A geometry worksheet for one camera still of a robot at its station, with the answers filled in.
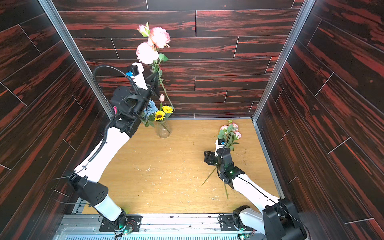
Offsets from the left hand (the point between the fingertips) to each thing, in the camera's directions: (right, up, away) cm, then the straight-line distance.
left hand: (158, 72), depth 61 cm
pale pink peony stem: (+42, -26, +45) cm, 67 cm away
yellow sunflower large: (-7, -13, +35) cm, 38 cm away
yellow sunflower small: (-2, -10, +33) cm, 35 cm away
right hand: (+26, -35, +26) cm, 51 cm away
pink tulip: (-5, -3, +31) cm, 31 cm away
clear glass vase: (-7, -23, +51) cm, 56 cm away
